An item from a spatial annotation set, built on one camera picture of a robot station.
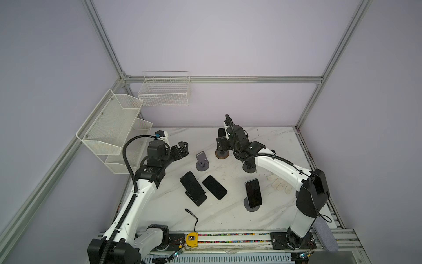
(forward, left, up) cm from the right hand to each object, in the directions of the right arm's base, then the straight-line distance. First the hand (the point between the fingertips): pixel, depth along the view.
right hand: (221, 138), depth 84 cm
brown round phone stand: (+6, -1, -23) cm, 24 cm away
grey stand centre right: (-5, -17, -23) cm, 29 cm away
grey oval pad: (-41, -46, -22) cm, 66 cm away
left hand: (-7, +20, +1) cm, 22 cm away
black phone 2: (-23, -15, -15) cm, 31 cm away
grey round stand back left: (-4, +11, -19) cm, 22 cm away
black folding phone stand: (-25, +12, -22) cm, 35 cm away
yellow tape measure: (-42, +15, -21) cm, 49 cm away
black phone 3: (-21, +15, -10) cm, 28 cm away
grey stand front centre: (-29, -12, -17) cm, 36 cm away
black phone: (-16, +4, -24) cm, 29 cm away
